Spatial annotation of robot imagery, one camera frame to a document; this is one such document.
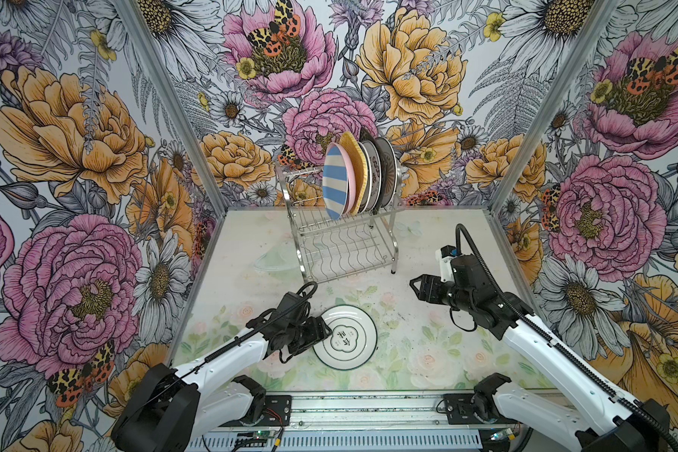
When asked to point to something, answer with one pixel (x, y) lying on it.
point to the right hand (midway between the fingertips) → (420, 293)
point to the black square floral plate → (370, 133)
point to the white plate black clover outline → (352, 341)
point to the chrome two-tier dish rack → (328, 248)
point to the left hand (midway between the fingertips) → (321, 345)
